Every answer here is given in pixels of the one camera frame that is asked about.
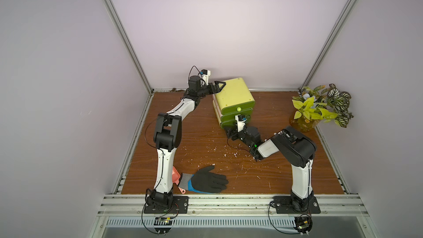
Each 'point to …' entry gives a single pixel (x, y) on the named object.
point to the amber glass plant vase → (303, 124)
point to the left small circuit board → (163, 225)
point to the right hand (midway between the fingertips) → (229, 122)
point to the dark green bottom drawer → (229, 125)
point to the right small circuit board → (303, 223)
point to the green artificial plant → (327, 104)
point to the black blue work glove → (204, 180)
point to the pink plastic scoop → (175, 176)
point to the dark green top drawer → (239, 107)
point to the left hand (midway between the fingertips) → (224, 84)
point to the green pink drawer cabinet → (233, 98)
